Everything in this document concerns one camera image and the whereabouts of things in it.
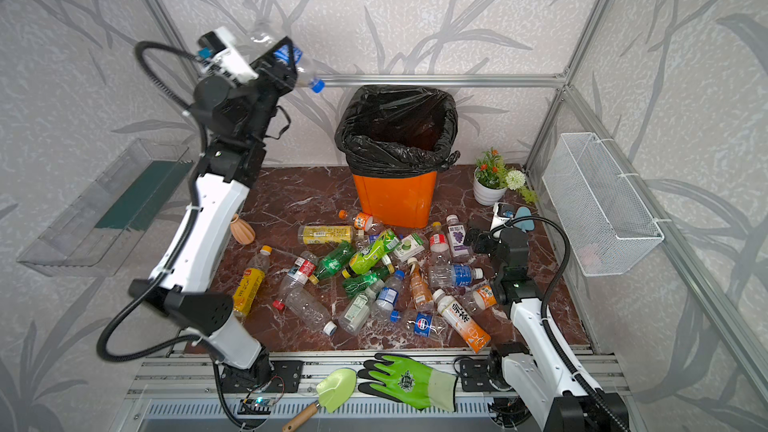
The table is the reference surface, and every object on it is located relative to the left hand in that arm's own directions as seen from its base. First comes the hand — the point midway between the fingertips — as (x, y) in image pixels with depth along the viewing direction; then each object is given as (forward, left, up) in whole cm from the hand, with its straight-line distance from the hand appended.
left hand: (285, 32), depth 54 cm
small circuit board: (-53, +13, -65) cm, 85 cm away
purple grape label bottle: (-12, -40, -60) cm, 73 cm away
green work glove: (-48, -24, -61) cm, 81 cm away
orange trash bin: (+4, -20, -58) cm, 62 cm away
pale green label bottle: (-32, -10, -57) cm, 66 cm away
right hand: (-9, -45, -44) cm, 64 cm away
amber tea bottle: (-26, -27, -58) cm, 69 cm away
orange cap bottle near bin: (-3, -9, -59) cm, 60 cm away
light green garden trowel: (-50, -5, -63) cm, 81 cm away
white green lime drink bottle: (-12, -24, -60) cm, 66 cm away
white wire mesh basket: (-23, -64, -28) cm, 73 cm away
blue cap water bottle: (-28, -18, -59) cm, 67 cm away
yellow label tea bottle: (-8, +3, -58) cm, 59 cm away
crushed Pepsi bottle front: (-35, -28, -57) cm, 73 cm away
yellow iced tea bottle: (-24, +22, -59) cm, 67 cm away
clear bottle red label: (-22, +9, -59) cm, 64 cm away
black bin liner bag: (+24, -20, -42) cm, 52 cm away
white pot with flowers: (+12, -53, -53) cm, 75 cm away
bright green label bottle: (-17, -12, -57) cm, 61 cm away
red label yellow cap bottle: (-12, -34, -62) cm, 72 cm away
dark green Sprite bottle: (-18, -1, -59) cm, 61 cm away
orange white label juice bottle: (-32, -37, -58) cm, 76 cm away
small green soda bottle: (-24, -12, -58) cm, 64 cm away
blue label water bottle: (-19, -36, -63) cm, 75 cm away
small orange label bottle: (-28, -45, -58) cm, 79 cm away
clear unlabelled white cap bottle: (-30, +4, -64) cm, 70 cm away
